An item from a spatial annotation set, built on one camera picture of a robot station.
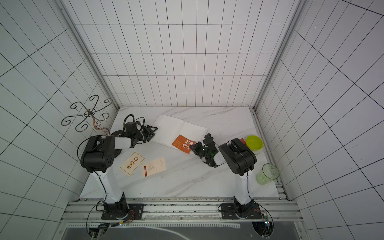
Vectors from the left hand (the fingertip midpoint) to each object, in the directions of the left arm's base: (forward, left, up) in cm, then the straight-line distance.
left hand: (156, 132), depth 101 cm
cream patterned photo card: (-23, +13, -3) cm, 26 cm away
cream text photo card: (-24, -2, -3) cm, 24 cm away
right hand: (-8, -24, -1) cm, 25 cm away
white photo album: (+5, -8, -3) cm, 10 cm away
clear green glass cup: (-25, -72, -4) cm, 76 cm away
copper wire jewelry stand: (-8, +28, +28) cm, 40 cm away
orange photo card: (-7, -19, -2) cm, 20 cm away
